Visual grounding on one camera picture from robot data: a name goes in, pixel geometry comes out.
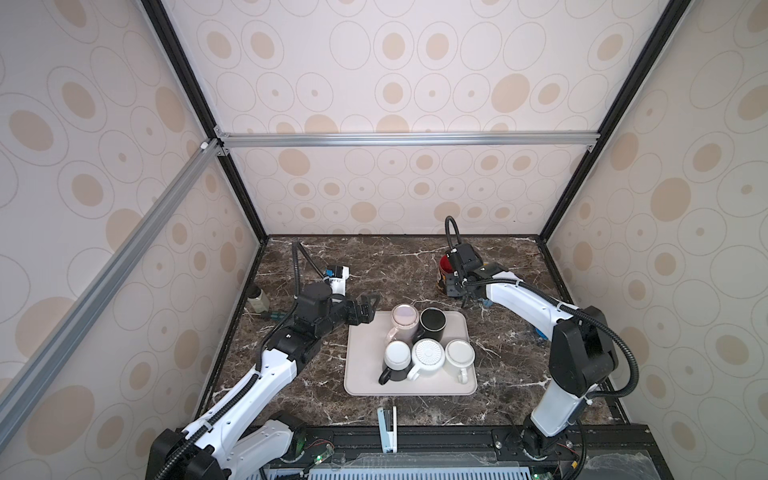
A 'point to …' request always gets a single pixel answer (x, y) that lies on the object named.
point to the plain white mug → (459, 355)
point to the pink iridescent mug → (405, 321)
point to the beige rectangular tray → (366, 338)
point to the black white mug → (397, 360)
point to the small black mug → (432, 322)
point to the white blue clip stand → (389, 438)
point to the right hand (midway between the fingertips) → (457, 282)
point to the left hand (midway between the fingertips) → (373, 293)
